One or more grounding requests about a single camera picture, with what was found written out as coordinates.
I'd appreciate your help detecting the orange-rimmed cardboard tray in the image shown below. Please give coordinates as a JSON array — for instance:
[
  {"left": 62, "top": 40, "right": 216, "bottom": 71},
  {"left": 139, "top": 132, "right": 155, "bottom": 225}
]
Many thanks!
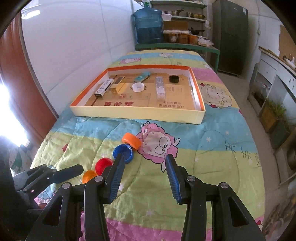
[{"left": 70, "top": 65, "right": 206, "bottom": 125}]

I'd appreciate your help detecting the white bottle cap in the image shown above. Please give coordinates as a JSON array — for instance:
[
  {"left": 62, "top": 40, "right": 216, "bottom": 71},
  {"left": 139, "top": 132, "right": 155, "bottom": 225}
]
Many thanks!
[{"left": 132, "top": 82, "right": 144, "bottom": 92}]

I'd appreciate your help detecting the blue bottle cap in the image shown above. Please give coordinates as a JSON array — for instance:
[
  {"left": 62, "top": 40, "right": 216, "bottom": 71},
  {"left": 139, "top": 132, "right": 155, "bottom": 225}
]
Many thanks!
[{"left": 112, "top": 144, "right": 133, "bottom": 164}]

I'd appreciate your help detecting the floral clear-end long box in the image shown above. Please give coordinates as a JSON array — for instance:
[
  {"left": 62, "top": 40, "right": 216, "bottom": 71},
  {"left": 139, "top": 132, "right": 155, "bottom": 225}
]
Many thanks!
[{"left": 155, "top": 76, "right": 166, "bottom": 100}]

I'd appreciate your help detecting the red bottle cap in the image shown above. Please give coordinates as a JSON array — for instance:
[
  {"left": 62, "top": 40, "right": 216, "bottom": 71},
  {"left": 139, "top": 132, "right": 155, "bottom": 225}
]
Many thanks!
[{"left": 95, "top": 158, "right": 113, "bottom": 175}]

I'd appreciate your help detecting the potted green plant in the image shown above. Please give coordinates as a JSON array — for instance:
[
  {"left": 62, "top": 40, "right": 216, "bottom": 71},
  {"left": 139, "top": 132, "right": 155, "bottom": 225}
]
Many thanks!
[{"left": 260, "top": 99, "right": 291, "bottom": 150}]

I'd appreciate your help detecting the teal patterned box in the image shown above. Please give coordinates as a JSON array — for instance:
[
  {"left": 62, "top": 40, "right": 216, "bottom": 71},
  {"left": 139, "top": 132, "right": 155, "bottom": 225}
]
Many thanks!
[{"left": 134, "top": 71, "right": 151, "bottom": 83}]

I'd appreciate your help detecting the blue water jug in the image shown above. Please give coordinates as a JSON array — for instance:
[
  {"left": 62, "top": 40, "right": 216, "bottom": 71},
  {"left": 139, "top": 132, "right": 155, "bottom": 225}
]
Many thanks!
[{"left": 133, "top": 1, "right": 164, "bottom": 44}]

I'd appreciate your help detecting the white cabinet counter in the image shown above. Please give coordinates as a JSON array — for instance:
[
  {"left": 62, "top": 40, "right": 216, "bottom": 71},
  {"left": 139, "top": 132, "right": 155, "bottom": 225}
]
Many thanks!
[{"left": 248, "top": 46, "right": 295, "bottom": 122}]

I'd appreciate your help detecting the kitchen shelf rack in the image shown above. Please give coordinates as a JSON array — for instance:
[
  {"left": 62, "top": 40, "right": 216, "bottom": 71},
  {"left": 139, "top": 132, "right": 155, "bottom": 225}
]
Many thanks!
[{"left": 151, "top": 1, "right": 207, "bottom": 45}]

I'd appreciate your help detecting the yellow-orange bottle cap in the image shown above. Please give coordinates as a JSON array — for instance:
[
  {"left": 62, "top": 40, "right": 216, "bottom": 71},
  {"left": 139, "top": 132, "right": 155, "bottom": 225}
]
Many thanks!
[{"left": 82, "top": 170, "right": 97, "bottom": 184}]

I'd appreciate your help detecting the black bottle cap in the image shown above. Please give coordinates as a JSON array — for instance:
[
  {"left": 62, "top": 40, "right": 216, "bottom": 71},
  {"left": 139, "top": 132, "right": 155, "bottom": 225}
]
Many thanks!
[{"left": 169, "top": 75, "right": 180, "bottom": 83}]

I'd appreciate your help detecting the gold brown small box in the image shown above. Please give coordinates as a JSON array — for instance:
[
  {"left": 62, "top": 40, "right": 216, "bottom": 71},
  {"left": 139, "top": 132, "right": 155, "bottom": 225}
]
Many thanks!
[{"left": 110, "top": 76, "right": 125, "bottom": 94}]

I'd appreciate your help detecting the dark green refrigerator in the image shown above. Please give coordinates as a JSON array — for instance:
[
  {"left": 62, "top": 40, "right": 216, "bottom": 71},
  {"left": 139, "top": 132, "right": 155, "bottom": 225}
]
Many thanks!
[{"left": 212, "top": 0, "right": 248, "bottom": 75}]

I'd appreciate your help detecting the white cartoon long box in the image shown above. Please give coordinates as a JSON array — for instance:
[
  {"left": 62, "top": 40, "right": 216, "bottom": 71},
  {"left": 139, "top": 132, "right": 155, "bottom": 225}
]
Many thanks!
[{"left": 94, "top": 78, "right": 114, "bottom": 97}]

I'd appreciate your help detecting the colourful cartoon quilt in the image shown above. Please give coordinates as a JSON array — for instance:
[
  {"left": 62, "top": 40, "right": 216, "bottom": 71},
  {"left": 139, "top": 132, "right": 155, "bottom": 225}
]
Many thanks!
[{"left": 32, "top": 50, "right": 265, "bottom": 240}]

